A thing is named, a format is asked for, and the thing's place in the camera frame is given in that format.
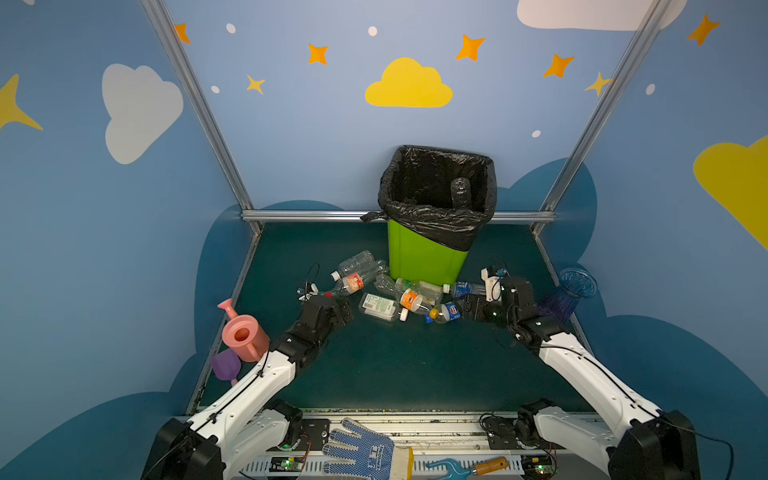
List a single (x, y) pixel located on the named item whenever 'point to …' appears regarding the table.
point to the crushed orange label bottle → (407, 298)
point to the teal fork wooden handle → (461, 473)
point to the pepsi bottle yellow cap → (446, 312)
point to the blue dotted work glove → (376, 455)
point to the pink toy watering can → (248, 342)
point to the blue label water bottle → (468, 289)
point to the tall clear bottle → (461, 194)
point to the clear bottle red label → (353, 283)
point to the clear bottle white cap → (359, 264)
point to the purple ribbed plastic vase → (575, 284)
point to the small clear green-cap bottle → (430, 292)
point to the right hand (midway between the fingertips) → (471, 297)
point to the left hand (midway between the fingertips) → (342, 308)
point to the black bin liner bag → (415, 195)
